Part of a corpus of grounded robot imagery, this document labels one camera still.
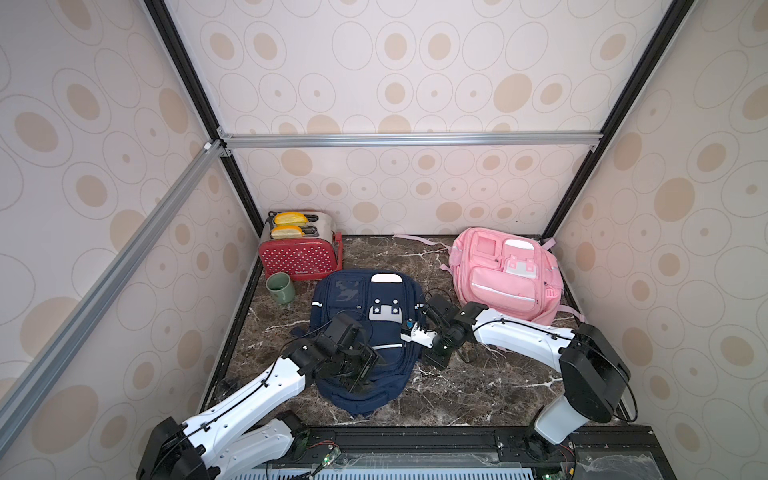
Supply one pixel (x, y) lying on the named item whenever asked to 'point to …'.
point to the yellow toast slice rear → (291, 218)
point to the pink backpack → (509, 271)
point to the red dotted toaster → (318, 253)
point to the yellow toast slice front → (286, 232)
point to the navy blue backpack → (379, 302)
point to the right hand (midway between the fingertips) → (425, 365)
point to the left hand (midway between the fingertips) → (393, 371)
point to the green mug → (281, 287)
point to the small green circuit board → (327, 459)
